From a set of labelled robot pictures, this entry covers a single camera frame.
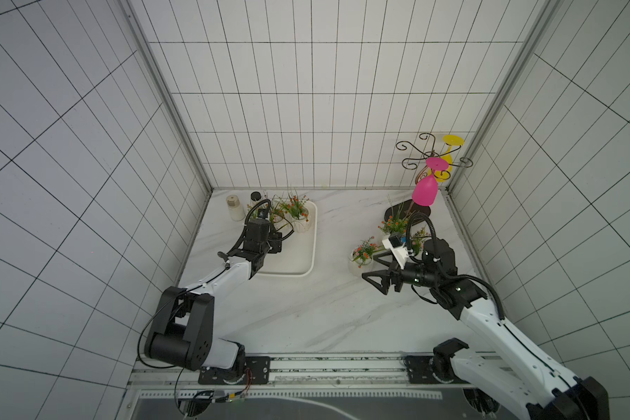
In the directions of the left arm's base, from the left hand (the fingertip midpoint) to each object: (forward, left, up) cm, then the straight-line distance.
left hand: (265, 237), depth 92 cm
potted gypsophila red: (+11, -7, +5) cm, 14 cm away
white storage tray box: (-3, -12, -7) cm, 14 cm away
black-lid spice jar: (+19, +6, +1) cm, 20 cm away
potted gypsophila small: (-10, -34, +6) cm, 36 cm away
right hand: (-14, -34, +10) cm, 39 cm away
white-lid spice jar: (+13, +13, 0) cm, 18 cm away
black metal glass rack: (+27, -59, +22) cm, 68 cm away
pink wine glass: (+13, -57, +13) cm, 60 cm away
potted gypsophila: (+2, -47, +5) cm, 47 cm away
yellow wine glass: (+26, -65, +24) cm, 74 cm away
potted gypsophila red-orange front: (+10, -11, +3) cm, 15 cm away
